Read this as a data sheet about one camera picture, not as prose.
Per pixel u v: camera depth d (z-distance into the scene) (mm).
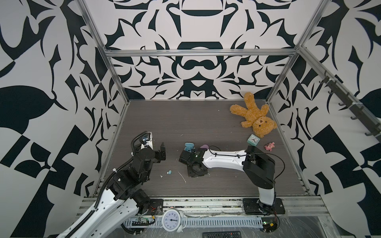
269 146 931
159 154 659
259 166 482
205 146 942
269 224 710
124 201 479
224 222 712
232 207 759
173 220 688
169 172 850
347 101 598
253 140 964
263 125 964
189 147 931
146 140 585
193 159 625
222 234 664
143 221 700
